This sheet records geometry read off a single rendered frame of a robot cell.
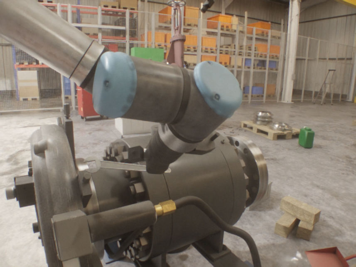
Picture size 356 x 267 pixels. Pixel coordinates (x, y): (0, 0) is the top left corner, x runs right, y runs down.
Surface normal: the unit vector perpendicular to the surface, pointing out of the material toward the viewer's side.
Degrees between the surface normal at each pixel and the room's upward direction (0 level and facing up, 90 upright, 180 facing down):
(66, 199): 55
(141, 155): 73
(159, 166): 118
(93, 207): 60
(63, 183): 46
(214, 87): 51
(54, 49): 102
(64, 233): 67
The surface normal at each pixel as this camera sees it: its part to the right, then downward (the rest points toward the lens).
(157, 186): 0.44, -0.38
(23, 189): 0.52, 0.28
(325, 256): 0.02, -0.97
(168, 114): 0.20, 0.76
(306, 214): -0.84, 0.11
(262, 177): 0.52, 0.03
